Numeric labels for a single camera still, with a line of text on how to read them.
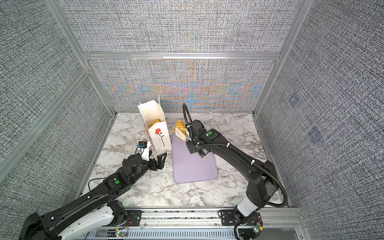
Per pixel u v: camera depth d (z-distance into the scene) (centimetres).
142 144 65
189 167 91
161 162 69
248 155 48
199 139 56
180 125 86
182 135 81
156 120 103
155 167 68
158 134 86
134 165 55
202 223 73
